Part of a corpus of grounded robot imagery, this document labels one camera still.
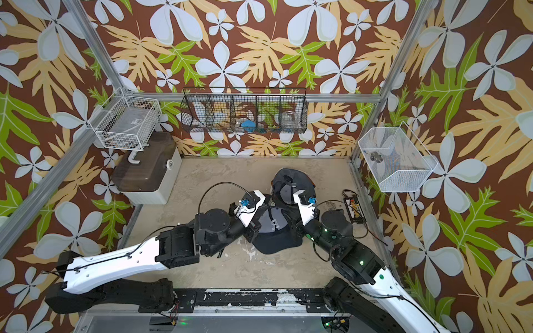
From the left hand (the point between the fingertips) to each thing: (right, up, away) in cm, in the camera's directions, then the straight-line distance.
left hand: (266, 205), depth 59 cm
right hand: (+5, -2, +6) cm, 8 cm away
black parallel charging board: (+43, -7, +40) cm, 59 cm away
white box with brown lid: (-53, +8, +37) cm, 66 cm away
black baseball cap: (+4, -12, +14) cm, 19 cm away
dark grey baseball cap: (+10, +6, +36) cm, 38 cm away
